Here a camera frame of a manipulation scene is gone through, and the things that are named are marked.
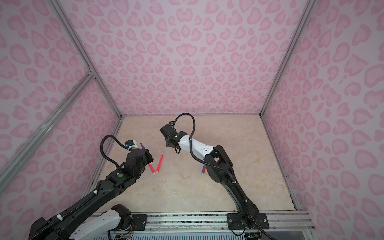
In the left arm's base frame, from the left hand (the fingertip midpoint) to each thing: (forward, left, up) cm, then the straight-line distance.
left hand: (149, 148), depth 80 cm
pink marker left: (-3, +2, -18) cm, 19 cm away
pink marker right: (0, -2, -19) cm, 19 cm away
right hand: (+13, -10, -10) cm, 19 cm away
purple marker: (-4, -29, -19) cm, 35 cm away
